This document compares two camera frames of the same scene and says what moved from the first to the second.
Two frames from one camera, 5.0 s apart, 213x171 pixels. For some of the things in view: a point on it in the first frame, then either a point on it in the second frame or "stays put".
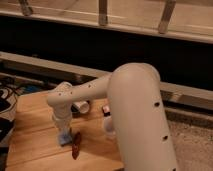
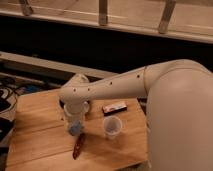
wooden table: (34, 139) stays put
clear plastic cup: (109, 127) stays put
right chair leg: (167, 14) stays put
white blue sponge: (65, 139) -> (75, 128)
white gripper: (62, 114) -> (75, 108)
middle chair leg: (102, 12) stays put
